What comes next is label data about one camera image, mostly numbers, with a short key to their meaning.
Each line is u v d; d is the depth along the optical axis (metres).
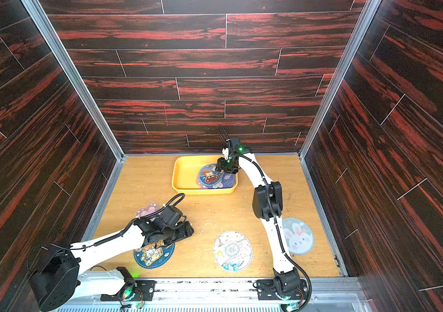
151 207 0.98
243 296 0.73
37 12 0.67
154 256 0.82
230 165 0.89
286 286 0.64
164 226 0.65
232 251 0.84
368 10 0.66
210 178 1.07
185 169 1.13
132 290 0.68
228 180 1.06
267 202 0.64
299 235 0.89
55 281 0.42
